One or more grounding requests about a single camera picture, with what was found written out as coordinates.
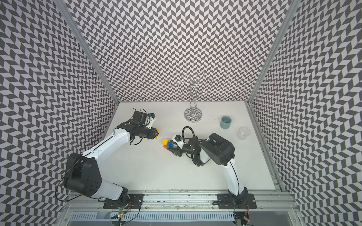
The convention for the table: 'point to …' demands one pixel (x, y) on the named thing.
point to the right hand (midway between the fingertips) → (169, 145)
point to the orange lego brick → (165, 147)
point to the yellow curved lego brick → (158, 130)
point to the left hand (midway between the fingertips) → (155, 134)
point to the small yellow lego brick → (165, 141)
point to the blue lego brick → (169, 144)
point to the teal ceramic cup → (225, 122)
